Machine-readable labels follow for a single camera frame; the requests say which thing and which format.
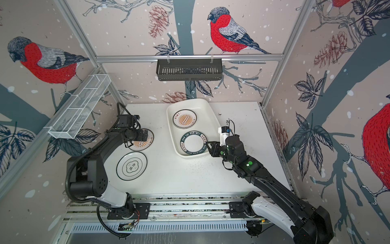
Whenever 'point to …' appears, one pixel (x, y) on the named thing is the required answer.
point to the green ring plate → (193, 143)
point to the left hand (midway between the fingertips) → (138, 133)
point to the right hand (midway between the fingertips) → (205, 145)
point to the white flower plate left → (131, 165)
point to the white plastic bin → (207, 123)
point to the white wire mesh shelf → (80, 108)
